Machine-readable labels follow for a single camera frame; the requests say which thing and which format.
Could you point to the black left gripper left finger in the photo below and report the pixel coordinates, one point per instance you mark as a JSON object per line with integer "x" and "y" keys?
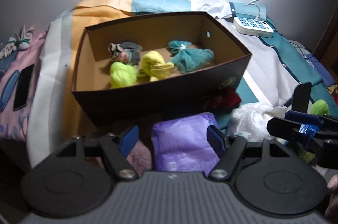
{"x": 128, "y": 140}

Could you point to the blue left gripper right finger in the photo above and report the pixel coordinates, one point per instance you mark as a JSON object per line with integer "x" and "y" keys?
{"x": 216, "y": 140}

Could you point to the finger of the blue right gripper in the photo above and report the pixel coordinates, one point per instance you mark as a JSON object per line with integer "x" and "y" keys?
{"x": 292, "y": 131}
{"x": 303, "y": 118}

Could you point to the white knotted towel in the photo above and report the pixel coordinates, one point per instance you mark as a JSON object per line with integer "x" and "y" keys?
{"x": 250, "y": 120}

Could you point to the yellow knotted towel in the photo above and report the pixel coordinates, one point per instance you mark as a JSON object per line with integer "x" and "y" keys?
{"x": 154, "y": 66}

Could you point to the person's right hand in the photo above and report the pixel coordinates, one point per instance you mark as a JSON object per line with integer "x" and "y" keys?
{"x": 331, "y": 212}

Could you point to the pink fluffy cloth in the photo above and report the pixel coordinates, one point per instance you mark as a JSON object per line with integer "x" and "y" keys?
{"x": 140, "y": 158}

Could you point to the green plush toy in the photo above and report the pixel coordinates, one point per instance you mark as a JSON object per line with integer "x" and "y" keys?
{"x": 320, "y": 107}

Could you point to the purple tissue pack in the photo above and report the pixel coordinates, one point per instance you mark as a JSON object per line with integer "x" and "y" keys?
{"x": 181, "y": 145}

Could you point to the red plush item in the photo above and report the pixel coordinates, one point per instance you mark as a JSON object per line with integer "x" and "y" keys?
{"x": 226, "y": 98}

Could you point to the neon green knotted cloth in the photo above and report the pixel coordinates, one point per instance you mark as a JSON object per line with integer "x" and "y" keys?
{"x": 122, "y": 75}

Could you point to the brown cardboard box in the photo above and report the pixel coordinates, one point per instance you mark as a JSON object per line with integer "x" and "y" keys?
{"x": 146, "y": 103}

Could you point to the grey knotted sock bundle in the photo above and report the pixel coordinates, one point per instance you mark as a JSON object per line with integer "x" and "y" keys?
{"x": 126, "y": 52}

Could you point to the teal knotted towel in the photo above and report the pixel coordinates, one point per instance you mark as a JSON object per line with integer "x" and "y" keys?
{"x": 189, "y": 59}

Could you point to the white power strip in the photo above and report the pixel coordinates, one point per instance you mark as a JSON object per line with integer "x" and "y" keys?
{"x": 252, "y": 27}

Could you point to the colourful patchwork bed sheet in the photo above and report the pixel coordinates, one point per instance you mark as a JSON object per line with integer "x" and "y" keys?
{"x": 273, "y": 72}

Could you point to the black smartphone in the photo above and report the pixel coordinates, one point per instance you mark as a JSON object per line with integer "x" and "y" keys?
{"x": 23, "y": 88}

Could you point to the white knotted sock bundle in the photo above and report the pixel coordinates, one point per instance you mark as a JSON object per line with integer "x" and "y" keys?
{"x": 20, "y": 42}

